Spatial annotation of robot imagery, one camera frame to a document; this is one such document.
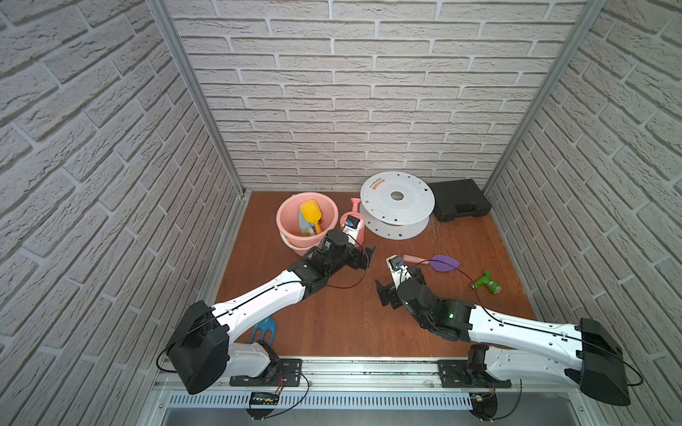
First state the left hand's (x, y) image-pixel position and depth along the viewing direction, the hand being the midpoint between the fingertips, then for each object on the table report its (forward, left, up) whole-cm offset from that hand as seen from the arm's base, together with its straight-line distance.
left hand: (354, 231), depth 81 cm
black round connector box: (-44, -35, -20) cm, 59 cm away
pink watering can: (+15, -2, -10) cm, 18 cm away
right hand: (-12, -12, -6) cm, 18 cm away
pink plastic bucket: (+10, +23, -8) cm, 27 cm away
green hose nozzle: (-7, -48, -18) cm, 51 cm away
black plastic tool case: (+29, -47, -14) cm, 57 cm away
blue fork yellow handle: (-22, +27, -21) cm, 41 cm away
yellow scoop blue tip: (+15, +15, -9) cm, 23 cm away
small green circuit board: (-41, +25, -23) cm, 53 cm away
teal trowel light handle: (+11, +18, -12) cm, 24 cm away
